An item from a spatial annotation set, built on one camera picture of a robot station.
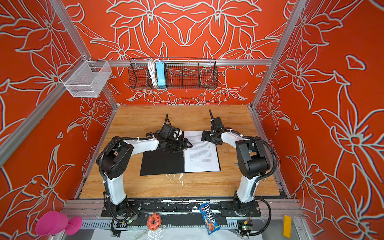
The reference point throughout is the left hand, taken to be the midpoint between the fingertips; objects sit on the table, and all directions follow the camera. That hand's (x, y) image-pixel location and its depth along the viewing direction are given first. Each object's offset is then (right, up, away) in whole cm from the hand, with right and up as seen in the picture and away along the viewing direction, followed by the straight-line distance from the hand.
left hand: (188, 147), depth 91 cm
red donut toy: (-16, -31, -23) cm, 41 cm away
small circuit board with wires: (+28, -34, -23) cm, 49 cm away
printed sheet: (+9, -6, -1) cm, 10 cm away
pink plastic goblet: (-56, -25, -30) cm, 69 cm away
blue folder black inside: (-20, -8, -3) cm, 22 cm away
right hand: (+11, +5, +6) cm, 14 cm away
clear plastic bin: (-64, +43, +1) cm, 78 cm away
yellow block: (+47, -33, -22) cm, 62 cm away
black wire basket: (-6, +48, +7) cm, 49 cm away
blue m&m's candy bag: (+11, -30, -22) cm, 39 cm away
